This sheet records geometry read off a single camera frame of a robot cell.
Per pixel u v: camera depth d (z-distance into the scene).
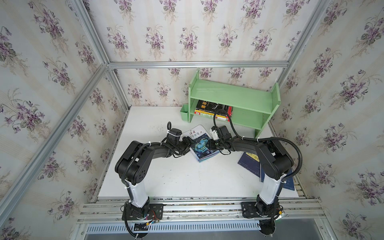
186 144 0.85
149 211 0.72
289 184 0.82
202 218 0.72
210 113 0.95
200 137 1.01
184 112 1.07
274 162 0.50
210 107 0.96
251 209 0.73
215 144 0.86
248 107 0.83
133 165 0.44
